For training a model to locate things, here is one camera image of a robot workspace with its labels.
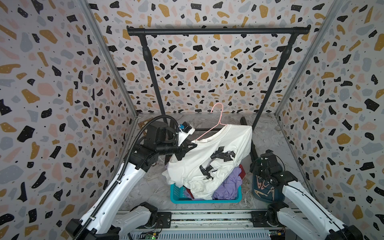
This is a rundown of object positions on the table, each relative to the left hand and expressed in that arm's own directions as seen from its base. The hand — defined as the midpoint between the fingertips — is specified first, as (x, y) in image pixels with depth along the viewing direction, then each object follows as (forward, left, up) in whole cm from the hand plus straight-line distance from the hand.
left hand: (196, 144), depth 65 cm
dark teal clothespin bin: (-11, -38, -31) cm, 50 cm away
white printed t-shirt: (-4, +1, -17) cm, 17 cm away
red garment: (-3, -25, -25) cm, 35 cm away
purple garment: (-12, -16, -23) cm, 31 cm away
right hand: (+1, -33, -25) cm, 42 cm away
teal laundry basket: (-13, +11, -30) cm, 34 cm away
